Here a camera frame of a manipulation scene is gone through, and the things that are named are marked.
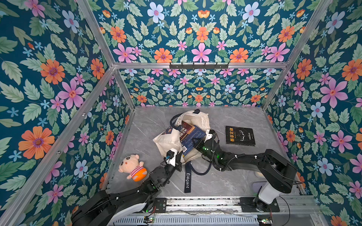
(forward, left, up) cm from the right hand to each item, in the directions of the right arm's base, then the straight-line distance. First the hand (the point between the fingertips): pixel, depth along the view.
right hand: (194, 135), depth 84 cm
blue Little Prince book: (-4, +4, -3) cm, 6 cm away
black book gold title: (+11, -33, -15) cm, 38 cm away
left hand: (-11, +6, +1) cm, 12 cm away
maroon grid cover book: (+5, +5, 0) cm, 7 cm away
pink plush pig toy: (-16, +36, -7) cm, 40 cm away
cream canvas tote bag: (-7, +14, +3) cm, 16 cm away
